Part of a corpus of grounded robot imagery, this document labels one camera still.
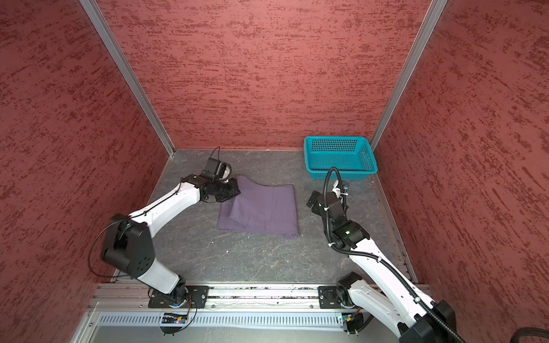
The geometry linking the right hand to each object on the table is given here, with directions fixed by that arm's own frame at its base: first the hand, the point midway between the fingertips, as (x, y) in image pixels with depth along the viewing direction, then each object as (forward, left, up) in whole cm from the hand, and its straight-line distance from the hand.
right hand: (321, 200), depth 80 cm
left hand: (+6, +33, -5) cm, 34 cm away
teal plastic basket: (+38, -26, -17) cm, 50 cm away
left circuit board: (-35, +55, -19) cm, 68 cm away
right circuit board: (-37, -9, -19) cm, 42 cm away
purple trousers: (+5, +25, -13) cm, 29 cm away
